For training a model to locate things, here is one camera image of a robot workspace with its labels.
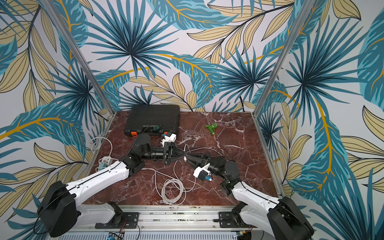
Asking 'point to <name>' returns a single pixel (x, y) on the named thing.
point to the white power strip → (107, 160)
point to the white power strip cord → (96, 145)
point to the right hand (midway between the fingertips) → (180, 161)
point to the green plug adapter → (102, 166)
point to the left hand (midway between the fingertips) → (185, 156)
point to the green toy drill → (211, 127)
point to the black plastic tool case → (155, 119)
